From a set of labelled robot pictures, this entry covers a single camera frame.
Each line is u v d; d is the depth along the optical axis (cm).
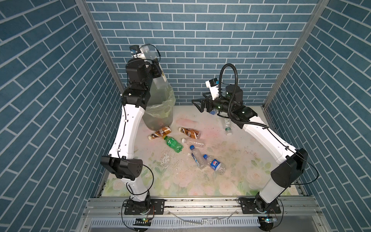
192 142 102
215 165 83
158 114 88
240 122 54
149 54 63
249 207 73
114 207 75
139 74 48
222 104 62
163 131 99
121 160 42
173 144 94
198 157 87
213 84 61
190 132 98
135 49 53
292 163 43
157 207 73
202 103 62
